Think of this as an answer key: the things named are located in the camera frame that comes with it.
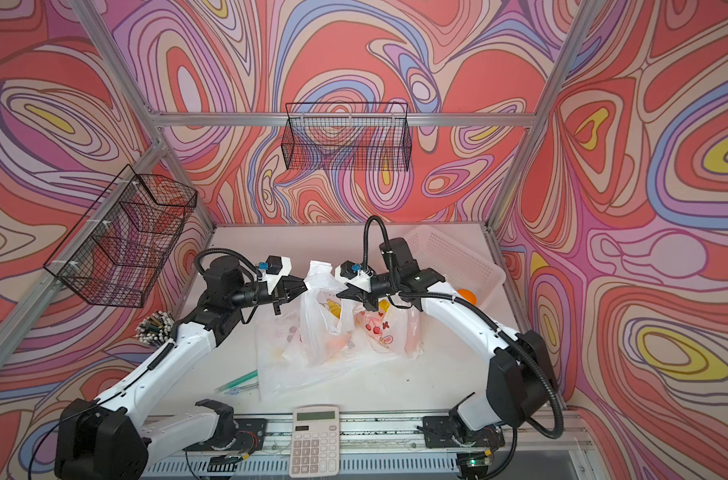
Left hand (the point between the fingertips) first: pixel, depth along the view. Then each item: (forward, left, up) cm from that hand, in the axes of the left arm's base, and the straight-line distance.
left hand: (313, 286), depth 71 cm
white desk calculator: (-28, 0, -26) cm, 38 cm away
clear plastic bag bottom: (-12, +12, -26) cm, 31 cm away
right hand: (0, -7, -6) cm, 9 cm away
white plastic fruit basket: (+24, -43, -20) cm, 54 cm away
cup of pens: (-6, +41, -11) cm, 43 cm away
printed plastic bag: (-5, -3, -8) cm, 9 cm away
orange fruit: (-4, -4, -23) cm, 24 cm away
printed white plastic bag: (-4, -22, -16) cm, 27 cm away
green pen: (-13, +20, -26) cm, 35 cm away
